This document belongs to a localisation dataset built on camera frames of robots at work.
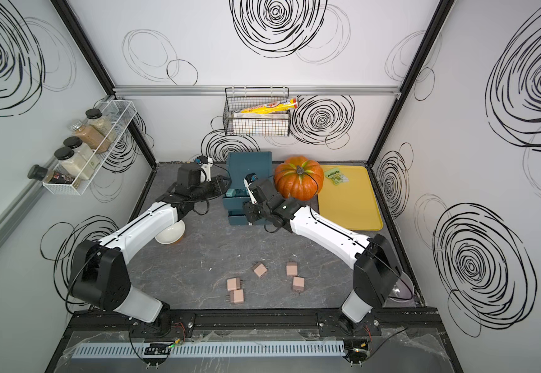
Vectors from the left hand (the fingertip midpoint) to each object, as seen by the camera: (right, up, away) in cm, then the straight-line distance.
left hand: (229, 181), depth 86 cm
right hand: (+8, -8, -6) cm, 13 cm away
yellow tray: (+51, -8, +21) cm, 56 cm away
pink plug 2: (+25, -36, -5) cm, 44 cm away
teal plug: (0, -5, +3) cm, 5 cm away
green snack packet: (+48, +3, +29) cm, 56 cm away
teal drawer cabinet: (+3, -5, +3) cm, 7 cm away
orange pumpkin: (+28, +1, +13) cm, 30 cm away
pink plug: (+23, -33, -1) cm, 40 cm away
